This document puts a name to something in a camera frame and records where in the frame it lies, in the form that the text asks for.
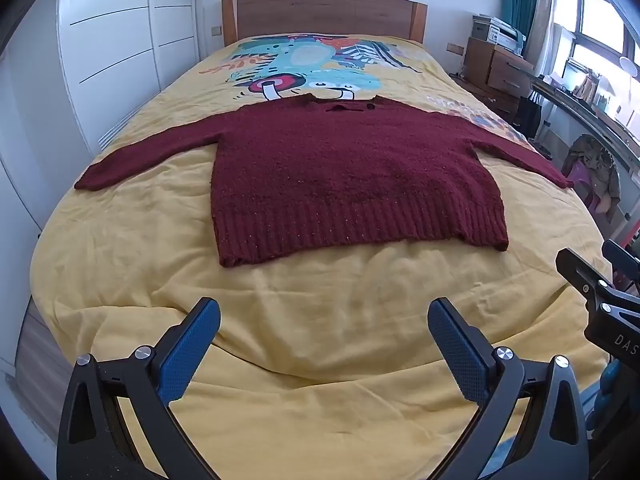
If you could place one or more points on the teal curtain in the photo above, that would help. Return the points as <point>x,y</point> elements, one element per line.
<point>520,0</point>

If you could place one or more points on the wooden headboard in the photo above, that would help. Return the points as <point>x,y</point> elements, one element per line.
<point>325,10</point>

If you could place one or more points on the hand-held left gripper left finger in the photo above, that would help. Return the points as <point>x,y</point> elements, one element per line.
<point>187,355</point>

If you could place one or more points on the brown jacket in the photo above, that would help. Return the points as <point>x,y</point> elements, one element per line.
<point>597,160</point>

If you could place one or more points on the dark red knitted sweater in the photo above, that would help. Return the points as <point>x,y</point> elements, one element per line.
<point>350,175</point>

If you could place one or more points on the window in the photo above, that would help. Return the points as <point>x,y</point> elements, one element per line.
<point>595,25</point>

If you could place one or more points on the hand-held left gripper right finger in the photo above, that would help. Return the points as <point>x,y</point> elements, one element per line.
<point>457,355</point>

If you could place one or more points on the wall switch plate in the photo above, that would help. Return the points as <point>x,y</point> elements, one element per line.
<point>455,49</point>

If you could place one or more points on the white wardrobe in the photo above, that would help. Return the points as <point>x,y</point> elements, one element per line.
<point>115,35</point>

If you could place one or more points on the round white lamp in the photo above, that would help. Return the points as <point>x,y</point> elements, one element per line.
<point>628,66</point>

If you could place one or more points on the wooden drawer cabinet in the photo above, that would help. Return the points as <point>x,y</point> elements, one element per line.
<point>500,75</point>

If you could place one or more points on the pink chair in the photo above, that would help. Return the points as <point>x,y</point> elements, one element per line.
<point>585,182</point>

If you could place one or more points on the black bag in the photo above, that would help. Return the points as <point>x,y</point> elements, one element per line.
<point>529,115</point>

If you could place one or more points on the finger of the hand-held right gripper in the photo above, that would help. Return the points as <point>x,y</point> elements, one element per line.
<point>622,259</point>
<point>582,275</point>

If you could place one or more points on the person's right hand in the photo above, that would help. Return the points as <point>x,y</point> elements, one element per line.
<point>607,390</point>

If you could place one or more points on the cluttered desk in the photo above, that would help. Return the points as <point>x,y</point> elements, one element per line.
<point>590,110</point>

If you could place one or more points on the yellow printed duvet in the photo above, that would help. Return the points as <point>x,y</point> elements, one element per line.
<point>150,260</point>

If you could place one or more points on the white printer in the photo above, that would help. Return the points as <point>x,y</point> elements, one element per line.
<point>497,32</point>

